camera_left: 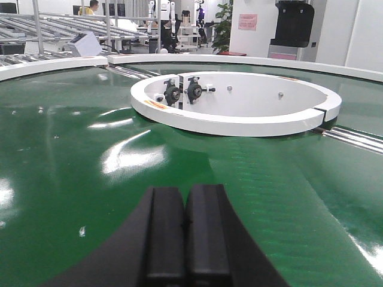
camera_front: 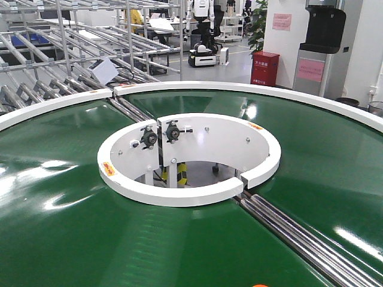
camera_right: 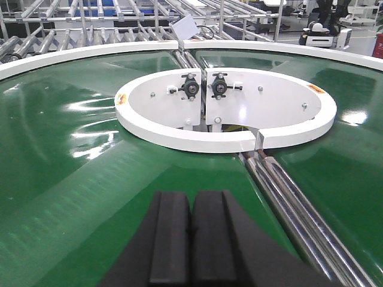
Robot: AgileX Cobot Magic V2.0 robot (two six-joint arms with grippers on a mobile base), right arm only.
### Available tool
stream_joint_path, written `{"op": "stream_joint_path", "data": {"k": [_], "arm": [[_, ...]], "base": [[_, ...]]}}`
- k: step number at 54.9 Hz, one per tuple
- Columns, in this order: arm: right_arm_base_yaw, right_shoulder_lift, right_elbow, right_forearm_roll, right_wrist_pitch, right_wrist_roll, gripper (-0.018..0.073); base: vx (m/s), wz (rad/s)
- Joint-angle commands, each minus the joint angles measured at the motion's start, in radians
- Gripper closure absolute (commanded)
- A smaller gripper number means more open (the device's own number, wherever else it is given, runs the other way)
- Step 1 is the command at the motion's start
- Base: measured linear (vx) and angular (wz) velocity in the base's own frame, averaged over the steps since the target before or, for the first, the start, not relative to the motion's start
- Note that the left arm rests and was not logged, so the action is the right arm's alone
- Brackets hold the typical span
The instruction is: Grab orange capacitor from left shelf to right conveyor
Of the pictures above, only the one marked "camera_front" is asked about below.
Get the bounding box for grey and black dispenser machine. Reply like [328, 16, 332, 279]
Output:
[292, 0, 347, 98]

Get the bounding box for person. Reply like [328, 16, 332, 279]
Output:
[212, 0, 225, 36]
[124, 8, 144, 33]

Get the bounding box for white table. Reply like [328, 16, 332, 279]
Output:
[146, 17, 183, 39]

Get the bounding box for white box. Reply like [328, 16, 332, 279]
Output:
[89, 57, 120, 86]

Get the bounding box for wire mesh waste bin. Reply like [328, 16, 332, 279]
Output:
[367, 100, 383, 118]

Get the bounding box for pink paper notice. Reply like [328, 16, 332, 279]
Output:
[271, 13, 293, 32]

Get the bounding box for round white conveyor green belt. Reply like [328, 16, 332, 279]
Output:
[0, 80, 383, 287]

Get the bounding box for tall green potted plant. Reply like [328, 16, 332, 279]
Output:
[247, 0, 269, 54]

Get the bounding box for white mobile robot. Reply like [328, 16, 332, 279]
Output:
[187, 0, 219, 69]

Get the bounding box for red cabinet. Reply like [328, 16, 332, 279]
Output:
[250, 50, 281, 87]

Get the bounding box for dark round waste bin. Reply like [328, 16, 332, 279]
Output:
[335, 97, 360, 108]

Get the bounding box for steel roller flow rack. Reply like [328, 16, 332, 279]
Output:
[0, 0, 185, 116]

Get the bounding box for blue plastic bin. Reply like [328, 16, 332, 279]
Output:
[10, 33, 51, 47]

